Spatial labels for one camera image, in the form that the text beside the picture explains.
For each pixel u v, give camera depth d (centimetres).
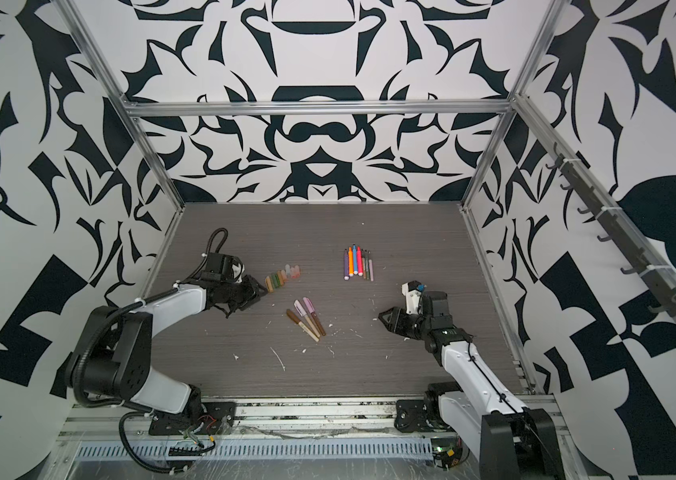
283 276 99
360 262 102
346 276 99
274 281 99
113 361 45
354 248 105
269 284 97
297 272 99
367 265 102
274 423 74
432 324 67
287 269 100
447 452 71
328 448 71
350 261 103
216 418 74
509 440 42
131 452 68
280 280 99
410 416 75
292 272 99
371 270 102
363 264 102
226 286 77
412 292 79
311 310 92
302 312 91
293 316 91
